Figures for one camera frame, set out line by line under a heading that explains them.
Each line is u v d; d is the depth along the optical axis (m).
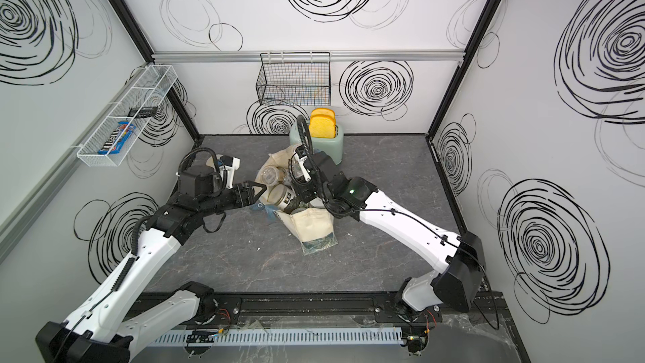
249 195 0.64
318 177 0.52
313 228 0.75
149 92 0.87
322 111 0.98
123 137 0.70
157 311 0.54
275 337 0.77
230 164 0.67
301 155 0.62
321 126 0.98
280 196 0.81
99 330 0.38
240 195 0.63
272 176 0.83
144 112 0.78
